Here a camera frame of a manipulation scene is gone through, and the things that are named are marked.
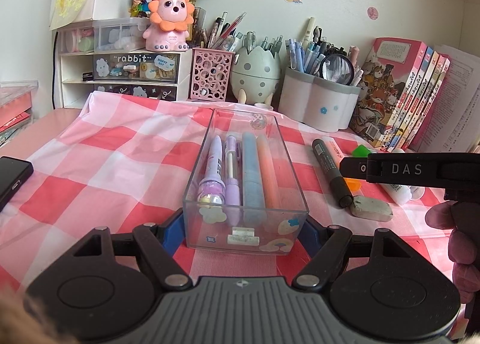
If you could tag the orange highlighter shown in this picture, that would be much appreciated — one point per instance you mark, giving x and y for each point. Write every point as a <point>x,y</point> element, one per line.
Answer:
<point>353,184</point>

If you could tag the open white book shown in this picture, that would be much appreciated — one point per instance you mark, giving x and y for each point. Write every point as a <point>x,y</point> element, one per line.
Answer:
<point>452,122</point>

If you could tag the grey white flower pen holder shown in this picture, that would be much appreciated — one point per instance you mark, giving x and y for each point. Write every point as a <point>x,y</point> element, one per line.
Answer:
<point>320,104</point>

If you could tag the pink lion toy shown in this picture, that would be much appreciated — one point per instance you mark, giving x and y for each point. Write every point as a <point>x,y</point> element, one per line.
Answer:
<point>170,20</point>

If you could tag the clear acrylic organizer box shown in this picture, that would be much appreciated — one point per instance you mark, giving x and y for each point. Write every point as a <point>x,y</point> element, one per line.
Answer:
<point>206,224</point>

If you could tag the black phone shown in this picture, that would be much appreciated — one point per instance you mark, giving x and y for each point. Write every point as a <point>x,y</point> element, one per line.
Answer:
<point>14,173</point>

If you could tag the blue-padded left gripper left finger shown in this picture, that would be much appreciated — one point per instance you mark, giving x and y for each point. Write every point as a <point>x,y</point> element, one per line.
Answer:
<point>156,246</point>

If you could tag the peach highlighter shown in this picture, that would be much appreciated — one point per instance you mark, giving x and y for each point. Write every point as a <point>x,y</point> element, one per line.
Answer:
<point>268,175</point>

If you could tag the white drawer shelf unit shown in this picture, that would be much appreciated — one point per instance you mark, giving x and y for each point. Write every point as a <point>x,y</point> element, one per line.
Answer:
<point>141,73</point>

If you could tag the green highlighter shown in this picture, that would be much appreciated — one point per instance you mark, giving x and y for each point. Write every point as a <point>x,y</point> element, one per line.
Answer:
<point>361,151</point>

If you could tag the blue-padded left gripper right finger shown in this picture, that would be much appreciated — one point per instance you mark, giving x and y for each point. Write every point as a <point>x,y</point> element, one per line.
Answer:
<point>327,247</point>

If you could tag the right hand pink glove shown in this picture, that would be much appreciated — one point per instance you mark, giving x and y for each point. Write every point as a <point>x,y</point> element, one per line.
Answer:
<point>461,250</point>

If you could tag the black marker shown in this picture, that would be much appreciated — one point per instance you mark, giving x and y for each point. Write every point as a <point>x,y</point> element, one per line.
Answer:
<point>338,186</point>

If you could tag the purple ball-top pen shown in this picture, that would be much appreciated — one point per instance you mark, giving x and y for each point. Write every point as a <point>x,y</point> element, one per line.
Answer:
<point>212,188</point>

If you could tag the pink book stack left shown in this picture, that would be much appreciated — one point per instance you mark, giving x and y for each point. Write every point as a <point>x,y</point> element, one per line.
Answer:
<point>16,107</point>

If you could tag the purple gel pen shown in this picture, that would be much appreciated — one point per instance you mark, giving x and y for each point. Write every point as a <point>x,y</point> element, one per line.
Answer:
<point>232,190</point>

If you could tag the pink comic book set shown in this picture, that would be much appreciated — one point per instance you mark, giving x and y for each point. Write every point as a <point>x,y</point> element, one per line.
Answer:
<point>400,75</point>

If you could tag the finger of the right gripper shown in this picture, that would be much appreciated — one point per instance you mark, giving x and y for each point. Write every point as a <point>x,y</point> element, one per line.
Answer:
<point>354,168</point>

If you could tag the pink checkered tablecloth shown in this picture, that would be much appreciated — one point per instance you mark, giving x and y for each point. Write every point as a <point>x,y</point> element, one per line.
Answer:
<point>125,161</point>

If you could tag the grey eraser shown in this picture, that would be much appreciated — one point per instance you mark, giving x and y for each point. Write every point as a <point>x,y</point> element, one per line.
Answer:
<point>369,208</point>

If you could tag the pink perforated pen holder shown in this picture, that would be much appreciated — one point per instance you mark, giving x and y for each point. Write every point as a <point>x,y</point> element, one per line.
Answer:
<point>210,74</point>

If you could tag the green egg pen holder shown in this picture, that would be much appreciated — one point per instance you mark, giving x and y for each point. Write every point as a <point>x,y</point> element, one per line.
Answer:
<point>255,76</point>

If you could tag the clear plastic drawer box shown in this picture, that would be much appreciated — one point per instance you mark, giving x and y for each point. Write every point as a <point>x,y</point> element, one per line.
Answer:
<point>120,35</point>

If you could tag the magnifying glass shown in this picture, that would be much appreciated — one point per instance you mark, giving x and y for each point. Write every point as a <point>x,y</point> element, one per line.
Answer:
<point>337,68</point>

